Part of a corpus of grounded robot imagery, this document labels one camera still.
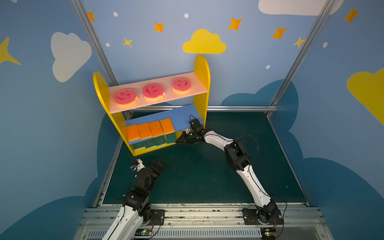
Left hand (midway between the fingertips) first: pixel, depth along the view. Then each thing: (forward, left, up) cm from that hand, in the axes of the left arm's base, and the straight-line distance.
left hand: (157, 162), depth 83 cm
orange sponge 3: (+20, +3, +6) cm, 21 cm away
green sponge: (+16, +16, -7) cm, 24 cm away
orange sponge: (+19, +10, +5) cm, 22 cm away
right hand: (+19, -9, -5) cm, 21 cm away
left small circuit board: (-31, +3, -10) cm, 33 cm away
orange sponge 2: (+17, +17, +5) cm, 24 cm away
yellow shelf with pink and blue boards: (+37, +7, +4) cm, 37 cm away
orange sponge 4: (+23, -3, +5) cm, 24 cm away
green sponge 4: (+20, -5, -4) cm, 21 cm away
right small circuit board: (-31, -57, -11) cm, 66 cm away
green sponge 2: (+18, +9, -8) cm, 22 cm away
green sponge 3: (+20, +3, -7) cm, 21 cm away
